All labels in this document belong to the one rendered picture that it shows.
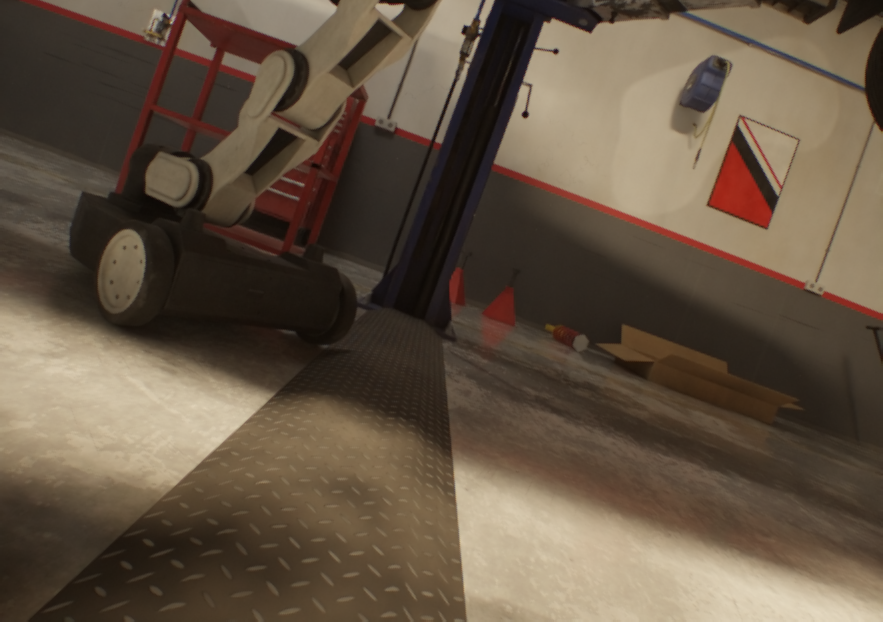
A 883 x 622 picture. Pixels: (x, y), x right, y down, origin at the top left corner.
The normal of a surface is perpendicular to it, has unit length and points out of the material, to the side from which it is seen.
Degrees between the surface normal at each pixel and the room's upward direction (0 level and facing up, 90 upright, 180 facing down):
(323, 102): 119
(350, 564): 0
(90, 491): 0
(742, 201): 90
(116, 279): 90
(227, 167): 90
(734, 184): 90
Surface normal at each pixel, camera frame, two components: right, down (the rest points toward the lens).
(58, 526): 0.34, -0.94
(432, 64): 0.02, 0.06
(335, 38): -0.52, -0.15
